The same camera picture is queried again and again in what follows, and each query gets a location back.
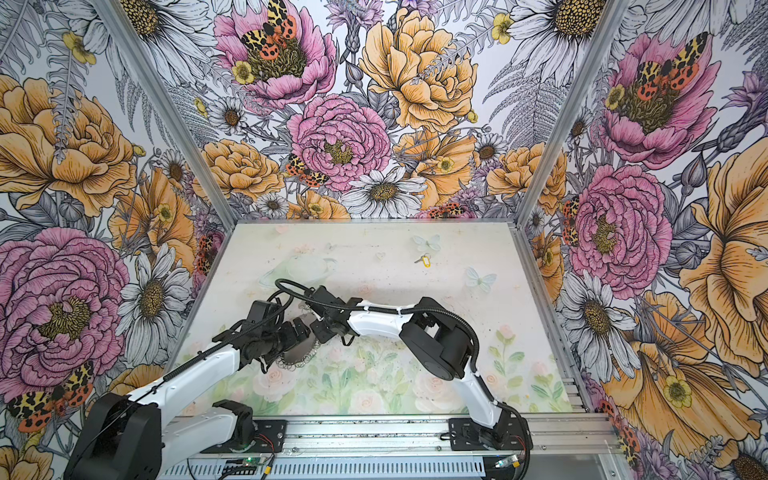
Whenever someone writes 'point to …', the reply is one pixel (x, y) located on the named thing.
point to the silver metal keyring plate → (302, 352)
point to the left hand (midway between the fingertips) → (297, 346)
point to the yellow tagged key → (426, 260)
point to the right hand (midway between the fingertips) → (325, 333)
